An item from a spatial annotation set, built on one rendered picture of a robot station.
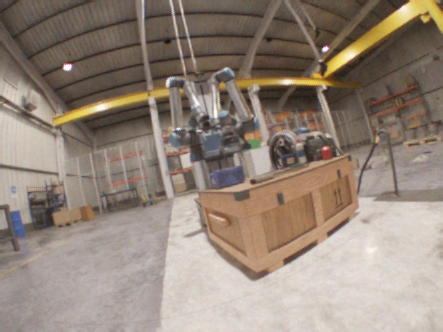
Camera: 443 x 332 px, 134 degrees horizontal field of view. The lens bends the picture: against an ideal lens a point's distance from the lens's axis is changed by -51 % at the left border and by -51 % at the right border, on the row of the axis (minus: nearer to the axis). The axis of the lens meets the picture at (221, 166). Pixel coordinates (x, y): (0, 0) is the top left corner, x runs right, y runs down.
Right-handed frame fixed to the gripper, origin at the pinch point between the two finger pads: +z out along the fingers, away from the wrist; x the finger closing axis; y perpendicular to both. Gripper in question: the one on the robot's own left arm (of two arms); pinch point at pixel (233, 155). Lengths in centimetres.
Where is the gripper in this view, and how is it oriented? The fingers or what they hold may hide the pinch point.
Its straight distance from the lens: 139.3
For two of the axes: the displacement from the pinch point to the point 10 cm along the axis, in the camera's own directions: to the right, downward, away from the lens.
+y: 1.8, -0.9, -9.8
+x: 9.5, -2.2, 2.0
